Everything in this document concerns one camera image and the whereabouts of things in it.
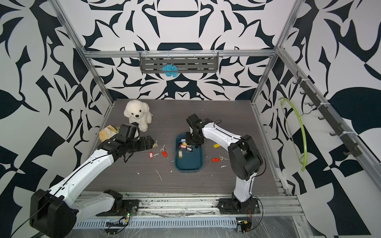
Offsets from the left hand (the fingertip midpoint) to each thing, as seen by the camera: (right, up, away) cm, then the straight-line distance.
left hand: (147, 140), depth 83 cm
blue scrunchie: (+12, +41, +9) cm, 43 cm away
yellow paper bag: (-29, +2, +14) cm, 32 cm away
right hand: (+23, -2, +8) cm, 24 cm away
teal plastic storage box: (+22, -13, +11) cm, 28 cm away
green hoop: (+73, -6, -14) cm, 75 cm away
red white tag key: (0, -11, +9) cm, 14 cm away
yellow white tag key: (+18, -10, +10) cm, 23 cm away
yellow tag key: (+40, -6, +14) cm, 43 cm away
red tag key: (+39, -13, +6) cm, 41 cm away
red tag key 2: (+8, -10, +11) cm, 16 cm away
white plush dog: (-8, +16, +9) cm, 20 cm away
